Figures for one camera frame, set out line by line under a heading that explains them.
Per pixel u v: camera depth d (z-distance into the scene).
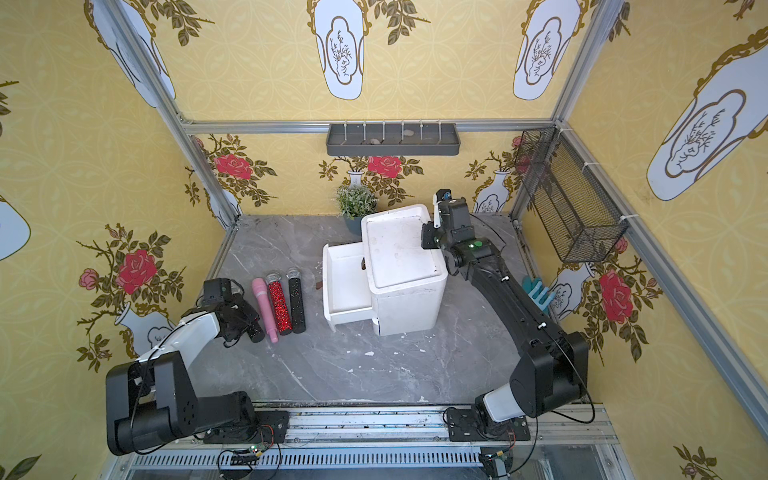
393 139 0.93
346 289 0.91
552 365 0.41
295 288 0.96
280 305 0.93
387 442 0.73
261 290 0.96
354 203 1.03
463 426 0.74
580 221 0.65
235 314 0.80
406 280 0.73
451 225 0.60
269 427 0.73
